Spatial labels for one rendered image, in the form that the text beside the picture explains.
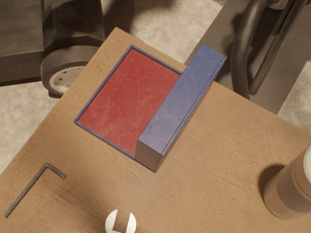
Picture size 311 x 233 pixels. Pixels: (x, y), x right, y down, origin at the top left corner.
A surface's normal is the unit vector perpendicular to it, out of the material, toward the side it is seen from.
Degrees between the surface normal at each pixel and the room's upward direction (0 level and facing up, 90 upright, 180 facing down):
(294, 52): 0
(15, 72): 90
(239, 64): 49
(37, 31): 0
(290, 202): 90
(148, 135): 6
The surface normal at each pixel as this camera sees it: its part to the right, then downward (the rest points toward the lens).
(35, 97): 0.00, -0.37
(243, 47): -0.02, 0.30
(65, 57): -0.21, -0.29
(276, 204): -0.83, 0.51
